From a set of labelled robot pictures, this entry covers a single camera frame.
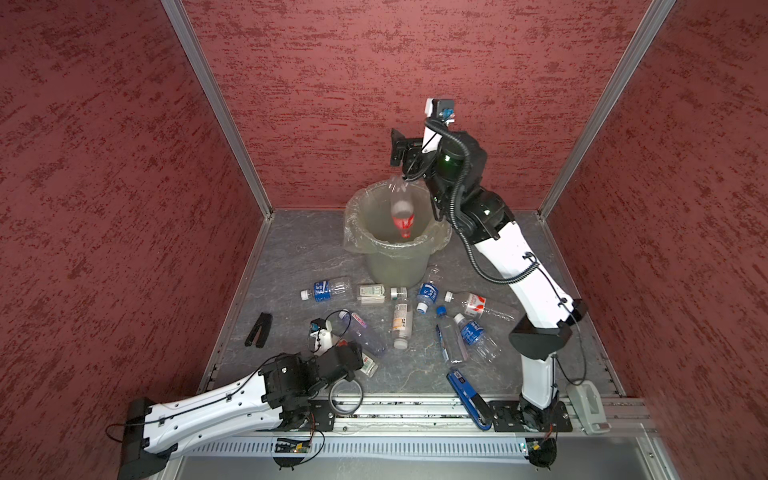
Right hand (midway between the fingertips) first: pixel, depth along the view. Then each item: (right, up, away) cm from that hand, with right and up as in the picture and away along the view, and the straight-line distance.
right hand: (411, 135), depth 60 cm
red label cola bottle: (-1, -13, +20) cm, 24 cm away
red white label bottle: (-10, -55, +15) cm, 58 cm away
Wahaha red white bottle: (+21, -42, +29) cm, 55 cm away
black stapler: (-43, -47, +27) cm, 70 cm away
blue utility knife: (+16, -63, +12) cm, 66 cm away
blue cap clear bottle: (+14, -51, +26) cm, 59 cm away
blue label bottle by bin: (+7, -39, +31) cm, 50 cm away
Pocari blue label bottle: (+20, -50, +22) cm, 58 cm away
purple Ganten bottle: (-12, -49, +22) cm, 55 cm away
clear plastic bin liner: (-11, -18, +29) cm, 36 cm away
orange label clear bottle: (-2, -46, +25) cm, 52 cm away
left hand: (-16, -54, +17) cm, 59 cm away
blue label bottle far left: (-26, -38, +31) cm, 56 cm away
